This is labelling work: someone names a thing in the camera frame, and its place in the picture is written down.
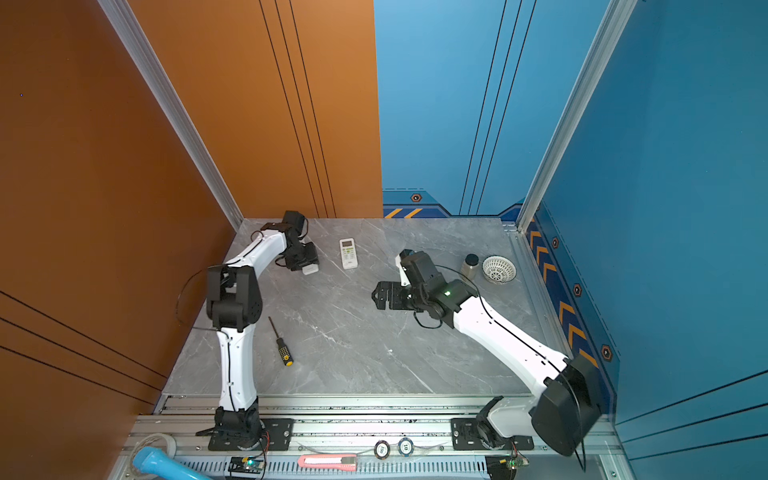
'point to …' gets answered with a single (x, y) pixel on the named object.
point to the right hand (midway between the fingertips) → (384, 296)
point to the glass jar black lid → (469, 267)
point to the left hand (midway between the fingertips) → (314, 258)
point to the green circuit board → (245, 465)
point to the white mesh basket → (498, 269)
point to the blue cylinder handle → (153, 461)
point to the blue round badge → (405, 446)
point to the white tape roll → (168, 438)
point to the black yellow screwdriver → (282, 349)
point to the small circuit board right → (514, 462)
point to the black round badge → (382, 449)
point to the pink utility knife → (328, 462)
